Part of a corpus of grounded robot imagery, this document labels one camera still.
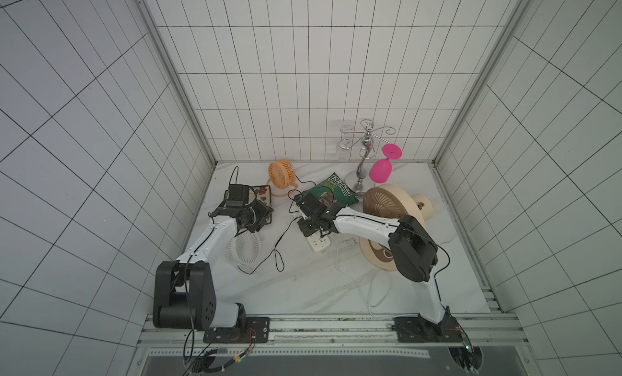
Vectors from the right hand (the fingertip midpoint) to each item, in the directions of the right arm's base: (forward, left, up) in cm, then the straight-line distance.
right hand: (296, 227), depth 91 cm
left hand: (+1, +9, +6) cm, 11 cm away
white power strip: (-4, -9, -2) cm, 10 cm away
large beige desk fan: (-4, -30, +26) cm, 40 cm away
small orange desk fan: (+22, +8, +6) cm, 24 cm away
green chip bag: (+16, -18, +1) cm, 24 cm away
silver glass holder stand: (+27, -25, -4) cm, 37 cm away
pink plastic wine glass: (+22, -33, +11) cm, 41 cm away
